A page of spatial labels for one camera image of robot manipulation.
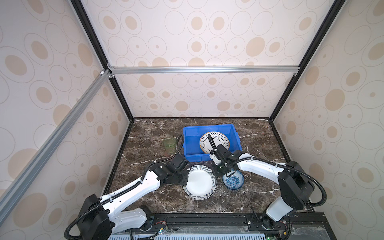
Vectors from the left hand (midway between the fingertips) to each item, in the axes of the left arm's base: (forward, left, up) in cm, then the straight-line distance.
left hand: (190, 178), depth 78 cm
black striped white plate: (+1, -6, -9) cm, 11 cm away
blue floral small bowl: (+1, -24, -7) cm, 25 cm away
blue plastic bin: (+36, 0, -12) cm, 37 cm away
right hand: (+6, -14, -7) cm, 17 cm away
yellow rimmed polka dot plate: (+34, -18, -10) cm, 39 cm away
